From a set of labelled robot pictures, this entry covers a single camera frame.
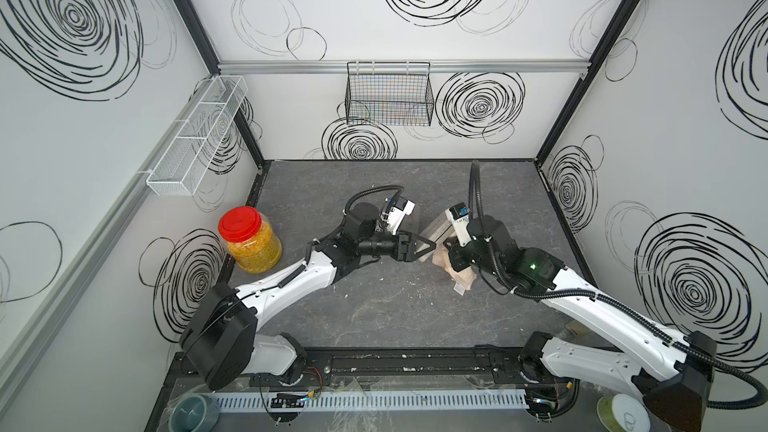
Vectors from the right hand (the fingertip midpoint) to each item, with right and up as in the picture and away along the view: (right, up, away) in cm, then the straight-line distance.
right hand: (446, 243), depth 74 cm
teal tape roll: (-59, -37, -7) cm, 70 cm away
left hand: (-5, -1, -3) cm, 5 cm away
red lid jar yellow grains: (-52, -1, +6) cm, 52 cm away
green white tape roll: (+35, -35, -11) cm, 51 cm away
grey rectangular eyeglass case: (-3, +3, -5) cm, 6 cm away
